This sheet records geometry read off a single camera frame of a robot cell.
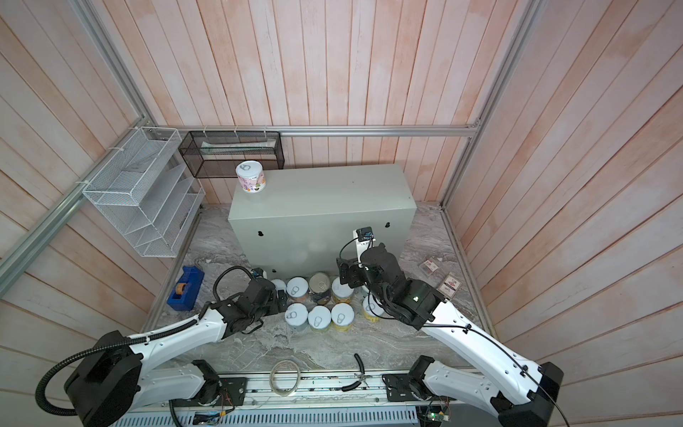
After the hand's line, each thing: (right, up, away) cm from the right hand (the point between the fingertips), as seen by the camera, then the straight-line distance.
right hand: (350, 256), depth 71 cm
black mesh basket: (-52, +38, +32) cm, 72 cm away
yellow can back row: (-2, -13, +14) cm, 20 cm away
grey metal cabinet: (-14, +9, +4) cm, 17 cm away
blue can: (-17, -20, +10) cm, 28 cm away
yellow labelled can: (+9, -18, +12) cm, 23 cm away
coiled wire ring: (-23, -36, +3) cm, 43 cm away
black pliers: (+4, -36, +5) cm, 36 cm away
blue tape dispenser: (-54, -13, +16) cm, 58 cm away
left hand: (-24, -17, +16) cm, 34 cm away
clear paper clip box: (+31, -7, +26) cm, 41 cm away
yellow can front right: (-2, -20, +10) cm, 23 cm away
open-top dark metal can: (-9, -11, +12) cm, 19 cm away
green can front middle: (-9, -20, +10) cm, 24 cm away
